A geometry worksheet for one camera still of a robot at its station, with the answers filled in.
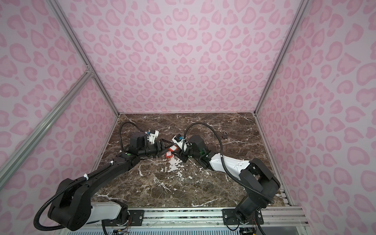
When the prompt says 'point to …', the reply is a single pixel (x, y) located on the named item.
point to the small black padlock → (225, 135)
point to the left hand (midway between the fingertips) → (172, 144)
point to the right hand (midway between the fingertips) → (175, 148)
